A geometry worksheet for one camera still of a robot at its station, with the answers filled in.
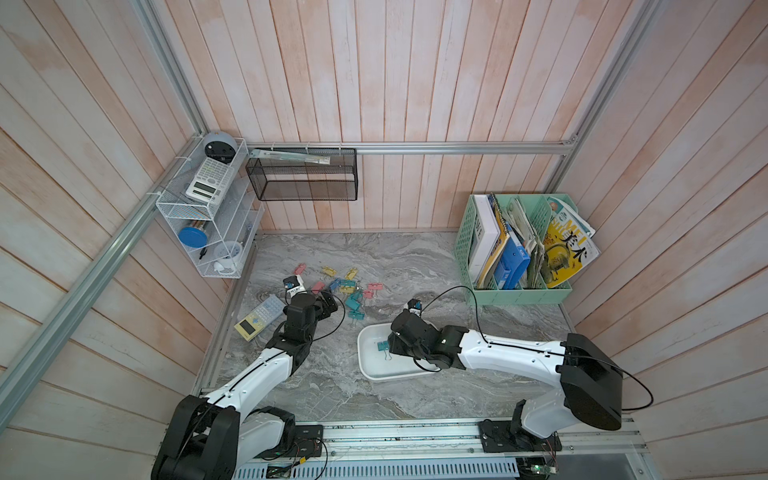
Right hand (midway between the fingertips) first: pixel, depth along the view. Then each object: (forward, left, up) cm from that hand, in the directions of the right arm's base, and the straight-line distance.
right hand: (389, 339), depth 83 cm
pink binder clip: (+21, +6, -5) cm, 23 cm away
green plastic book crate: (+18, -54, -3) cm, 57 cm away
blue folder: (+20, -37, +10) cm, 43 cm away
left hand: (+11, +21, +5) cm, 24 cm away
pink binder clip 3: (+23, +25, -7) cm, 35 cm away
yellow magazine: (+28, -56, +11) cm, 63 cm away
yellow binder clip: (+29, +22, -6) cm, 37 cm away
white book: (+25, -28, +17) cm, 41 cm away
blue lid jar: (+16, +52, +25) cm, 60 cm away
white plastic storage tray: (-5, +5, -8) cm, 10 cm away
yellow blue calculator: (+6, +44, -5) cm, 45 cm away
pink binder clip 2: (+29, +33, -5) cm, 44 cm away
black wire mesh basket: (+53, +40, +16) cm, 68 cm away
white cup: (+18, +48, +15) cm, 53 cm away
